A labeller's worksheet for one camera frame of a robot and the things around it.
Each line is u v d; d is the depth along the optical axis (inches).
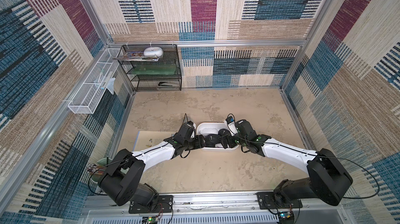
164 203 28.5
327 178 16.7
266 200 29.1
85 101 35.3
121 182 16.9
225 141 30.7
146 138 37.3
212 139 34.6
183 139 27.0
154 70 37.4
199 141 30.6
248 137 26.1
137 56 36.2
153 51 35.3
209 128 38.1
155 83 46.8
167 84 43.1
